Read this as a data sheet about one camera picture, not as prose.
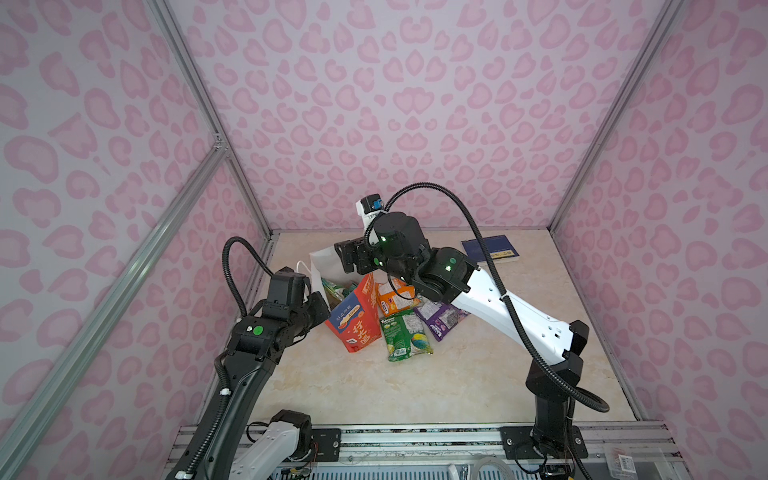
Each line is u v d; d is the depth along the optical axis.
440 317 0.92
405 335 0.88
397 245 0.47
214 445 0.39
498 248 1.14
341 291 0.80
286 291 0.52
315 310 0.64
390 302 0.96
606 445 0.73
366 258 0.57
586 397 0.37
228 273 0.50
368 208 0.54
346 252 0.56
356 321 0.78
